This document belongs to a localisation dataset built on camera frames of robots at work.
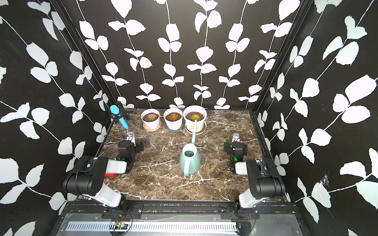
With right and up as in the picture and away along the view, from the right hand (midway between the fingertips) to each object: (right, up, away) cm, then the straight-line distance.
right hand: (235, 139), depth 95 cm
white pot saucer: (-23, +4, +10) cm, 25 cm away
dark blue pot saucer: (-46, +6, +13) cm, 49 cm away
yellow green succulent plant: (-26, +15, +7) cm, 31 cm away
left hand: (-67, +1, -1) cm, 67 cm away
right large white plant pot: (-26, +18, +12) cm, 34 cm away
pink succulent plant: (-58, +15, +10) cm, 61 cm away
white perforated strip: (-45, -40, -25) cm, 65 cm away
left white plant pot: (-58, +9, +9) cm, 59 cm away
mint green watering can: (-29, -10, -18) cm, 36 cm away
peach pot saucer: (-58, +5, +12) cm, 60 cm away
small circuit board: (-63, -40, -24) cm, 78 cm away
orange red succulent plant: (-42, +15, +9) cm, 45 cm away
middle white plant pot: (-43, +9, +10) cm, 45 cm away
